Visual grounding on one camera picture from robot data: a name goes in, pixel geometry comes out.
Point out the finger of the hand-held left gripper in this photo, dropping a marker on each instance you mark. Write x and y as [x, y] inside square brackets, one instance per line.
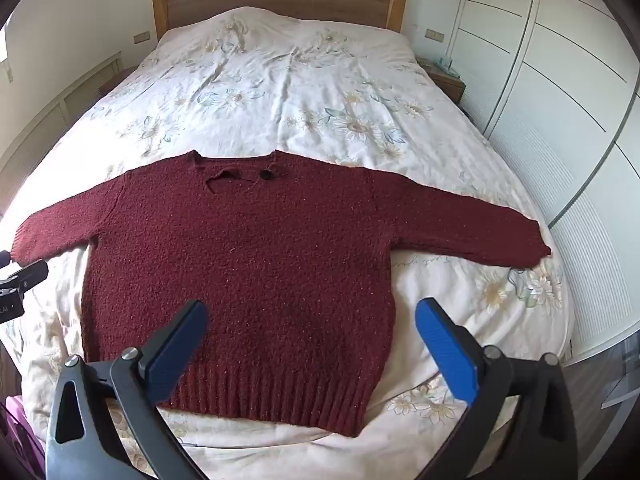
[27, 277]

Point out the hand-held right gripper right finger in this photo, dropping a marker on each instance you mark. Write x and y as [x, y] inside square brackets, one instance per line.
[445, 347]

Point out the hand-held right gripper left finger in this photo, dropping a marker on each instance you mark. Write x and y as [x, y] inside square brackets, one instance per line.
[172, 355]

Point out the dark red knit sweater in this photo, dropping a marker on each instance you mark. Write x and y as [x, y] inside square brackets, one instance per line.
[240, 270]

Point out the purple bag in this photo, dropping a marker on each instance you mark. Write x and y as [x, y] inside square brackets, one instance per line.
[20, 440]

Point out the glass shelf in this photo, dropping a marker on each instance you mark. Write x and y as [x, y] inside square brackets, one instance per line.
[622, 380]

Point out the wooden nightstand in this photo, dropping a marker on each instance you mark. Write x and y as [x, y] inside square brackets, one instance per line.
[447, 82]

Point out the teal item on nightstand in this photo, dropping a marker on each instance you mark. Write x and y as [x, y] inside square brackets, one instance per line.
[445, 64]

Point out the white sliding wardrobe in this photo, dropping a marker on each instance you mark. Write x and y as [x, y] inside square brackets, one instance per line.
[560, 85]

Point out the wooden headboard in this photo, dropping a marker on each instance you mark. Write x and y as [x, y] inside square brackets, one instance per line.
[280, 2]

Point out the wall socket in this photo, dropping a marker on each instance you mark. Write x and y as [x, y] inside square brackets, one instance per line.
[434, 35]
[141, 37]

